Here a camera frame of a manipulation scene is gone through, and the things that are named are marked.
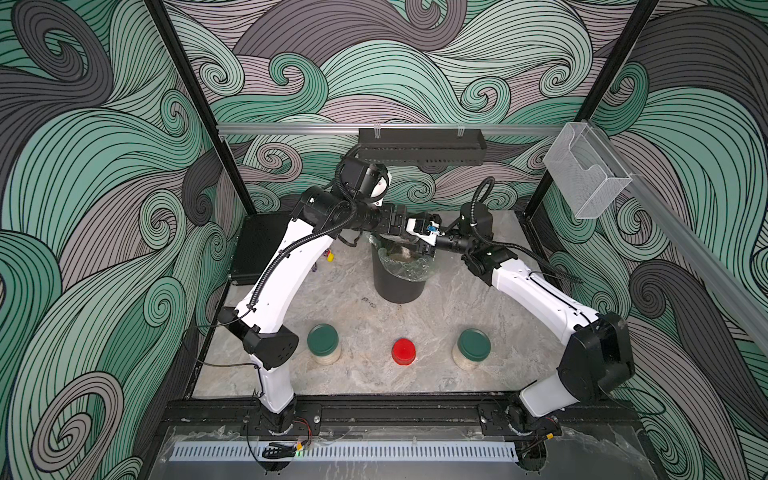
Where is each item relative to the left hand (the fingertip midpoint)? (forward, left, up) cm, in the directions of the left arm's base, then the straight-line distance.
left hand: (393, 214), depth 68 cm
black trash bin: (+2, -1, -36) cm, 36 cm away
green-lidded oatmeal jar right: (-21, -21, -27) cm, 40 cm away
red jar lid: (-18, -4, -38) cm, 43 cm away
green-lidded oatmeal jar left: (-20, +18, -27) cm, 38 cm away
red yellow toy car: (+15, +21, -37) cm, 45 cm away
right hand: (+2, -2, -6) cm, 7 cm away
